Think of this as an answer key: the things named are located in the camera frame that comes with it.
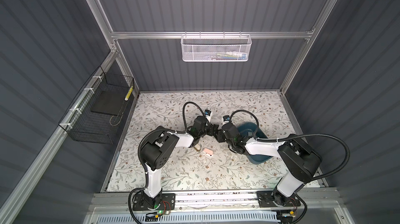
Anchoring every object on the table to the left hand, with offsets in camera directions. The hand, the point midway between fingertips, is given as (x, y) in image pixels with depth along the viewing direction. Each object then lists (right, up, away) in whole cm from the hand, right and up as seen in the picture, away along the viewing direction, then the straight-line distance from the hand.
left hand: (214, 124), depth 96 cm
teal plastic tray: (+21, -16, -16) cm, 31 cm away
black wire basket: (-58, +7, -24) cm, 63 cm away
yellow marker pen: (-47, +16, -16) cm, 52 cm away
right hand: (+3, -4, -4) cm, 7 cm away
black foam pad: (-53, +13, -20) cm, 58 cm away
